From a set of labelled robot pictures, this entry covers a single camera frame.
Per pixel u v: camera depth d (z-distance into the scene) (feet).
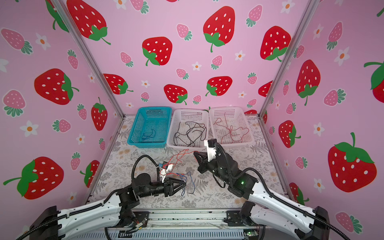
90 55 2.81
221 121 3.85
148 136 3.52
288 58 2.82
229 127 3.64
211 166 1.96
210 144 1.94
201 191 2.74
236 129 3.51
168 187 2.05
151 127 3.75
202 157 2.02
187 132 3.54
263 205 1.57
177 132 3.52
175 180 2.19
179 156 3.22
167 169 2.19
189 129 3.59
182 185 2.25
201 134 3.50
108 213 1.75
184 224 2.40
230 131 3.60
